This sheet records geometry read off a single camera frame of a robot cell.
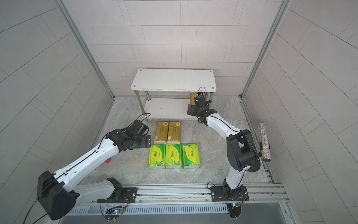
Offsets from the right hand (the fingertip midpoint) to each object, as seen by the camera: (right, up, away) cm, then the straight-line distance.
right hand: (195, 106), depth 93 cm
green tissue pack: (-23, -29, -14) cm, 39 cm away
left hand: (-29, -20, -13) cm, 38 cm away
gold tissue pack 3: (-1, +8, +9) cm, 12 cm away
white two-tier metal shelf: (-16, +9, -15) cm, 24 cm away
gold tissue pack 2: (-13, -17, -5) cm, 22 cm away
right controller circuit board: (+18, -50, -26) cm, 59 cm away
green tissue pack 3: (-3, -29, -16) cm, 34 cm away
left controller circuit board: (-41, -51, -28) cm, 71 cm away
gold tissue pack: (-21, -17, -6) cm, 28 cm away
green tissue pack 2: (-13, -28, -14) cm, 34 cm away
